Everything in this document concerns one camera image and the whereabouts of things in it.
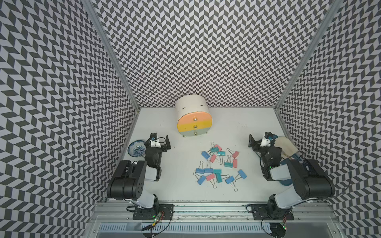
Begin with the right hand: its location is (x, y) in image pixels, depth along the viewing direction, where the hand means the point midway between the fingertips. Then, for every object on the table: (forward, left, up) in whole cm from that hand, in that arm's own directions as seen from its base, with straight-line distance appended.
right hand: (257, 135), depth 89 cm
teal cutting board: (-8, -27, -13) cm, 31 cm away
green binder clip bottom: (-21, +25, -11) cm, 34 cm away
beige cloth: (-3, -23, -11) cm, 26 cm away
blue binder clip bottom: (-23, +18, -11) cm, 32 cm away
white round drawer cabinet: (+20, +40, +9) cm, 46 cm away
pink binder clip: (-10, +27, -10) cm, 31 cm away
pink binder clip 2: (-13, +14, -11) cm, 22 cm away
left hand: (0, +60, 0) cm, 60 cm away
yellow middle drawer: (+5, +38, +3) cm, 39 cm away
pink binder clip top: (-3, +22, -10) cm, 25 cm away
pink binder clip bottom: (-22, +29, -11) cm, 38 cm away
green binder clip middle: (-13, +18, -12) cm, 25 cm away
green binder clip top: (-4, +27, -8) cm, 28 cm away
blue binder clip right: (-19, +10, -13) cm, 25 cm away
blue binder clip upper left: (-7, +32, -11) cm, 35 cm away
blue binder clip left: (-17, +35, -11) cm, 40 cm away
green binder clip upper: (-6, +22, -10) cm, 25 cm away
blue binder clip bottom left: (-22, +35, -11) cm, 43 cm away
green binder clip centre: (-17, +25, -11) cm, 32 cm away
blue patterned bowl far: (-4, +76, -8) cm, 76 cm away
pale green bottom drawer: (+5, +38, -4) cm, 39 cm away
